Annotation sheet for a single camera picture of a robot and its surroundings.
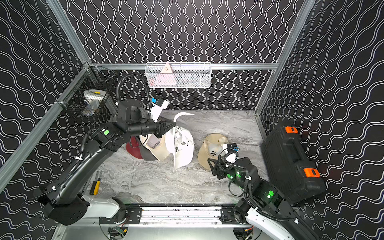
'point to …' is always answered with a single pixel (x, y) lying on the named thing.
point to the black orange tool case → (281, 151)
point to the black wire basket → (93, 77)
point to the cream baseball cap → (157, 146)
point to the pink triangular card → (166, 77)
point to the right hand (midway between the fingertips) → (213, 157)
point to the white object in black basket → (93, 98)
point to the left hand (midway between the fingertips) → (174, 120)
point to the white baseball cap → (179, 144)
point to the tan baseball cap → (211, 148)
